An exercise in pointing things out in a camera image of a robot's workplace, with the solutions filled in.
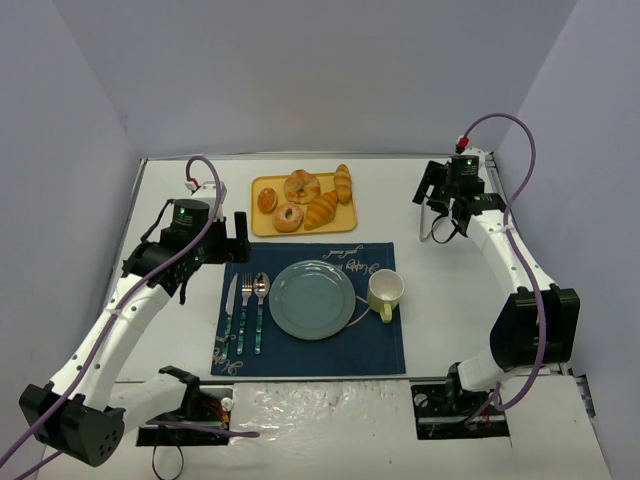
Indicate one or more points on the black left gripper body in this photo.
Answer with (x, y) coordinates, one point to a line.
(240, 240)

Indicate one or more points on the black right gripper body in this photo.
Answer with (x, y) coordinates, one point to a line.
(425, 185)

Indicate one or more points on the small long bread roll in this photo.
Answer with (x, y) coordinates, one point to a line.
(343, 184)

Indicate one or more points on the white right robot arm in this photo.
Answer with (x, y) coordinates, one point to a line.
(536, 327)

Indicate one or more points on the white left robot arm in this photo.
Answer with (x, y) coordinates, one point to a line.
(77, 412)

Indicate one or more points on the large bagel bread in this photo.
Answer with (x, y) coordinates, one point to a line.
(301, 187)

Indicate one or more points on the round jam bun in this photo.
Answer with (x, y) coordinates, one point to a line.
(267, 200)

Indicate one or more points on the sugared orange donut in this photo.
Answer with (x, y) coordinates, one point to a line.
(287, 217)

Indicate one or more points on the large croissant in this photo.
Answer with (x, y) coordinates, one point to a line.
(321, 210)

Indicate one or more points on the dark blue placemat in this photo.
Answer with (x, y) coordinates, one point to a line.
(365, 347)

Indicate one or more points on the blue-grey ceramic plate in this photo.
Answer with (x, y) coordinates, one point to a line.
(312, 300)

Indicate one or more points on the pale green mug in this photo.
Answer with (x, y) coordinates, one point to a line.
(385, 289)

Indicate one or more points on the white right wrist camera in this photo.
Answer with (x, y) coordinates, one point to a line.
(463, 147)

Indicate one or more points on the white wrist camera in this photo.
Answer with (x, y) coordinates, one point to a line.
(207, 192)
(463, 147)

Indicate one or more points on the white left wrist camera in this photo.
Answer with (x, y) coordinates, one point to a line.
(207, 192)

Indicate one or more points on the knife with green handle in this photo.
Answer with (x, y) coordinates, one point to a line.
(229, 309)

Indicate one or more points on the fork with green handle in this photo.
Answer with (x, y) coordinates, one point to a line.
(246, 292)

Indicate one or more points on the spoon with green handle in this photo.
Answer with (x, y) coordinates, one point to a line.
(261, 287)

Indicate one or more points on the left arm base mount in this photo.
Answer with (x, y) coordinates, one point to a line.
(212, 409)

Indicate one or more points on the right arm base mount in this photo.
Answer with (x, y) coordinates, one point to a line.
(438, 416)

